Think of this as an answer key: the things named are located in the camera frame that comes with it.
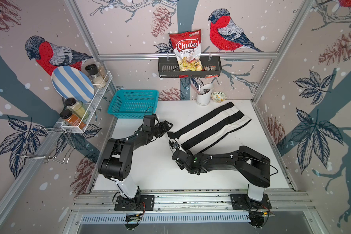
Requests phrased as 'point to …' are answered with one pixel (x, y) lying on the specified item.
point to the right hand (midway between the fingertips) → (180, 155)
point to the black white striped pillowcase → (195, 136)
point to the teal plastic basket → (133, 104)
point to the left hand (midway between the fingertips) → (172, 123)
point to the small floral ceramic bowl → (218, 97)
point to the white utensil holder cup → (203, 99)
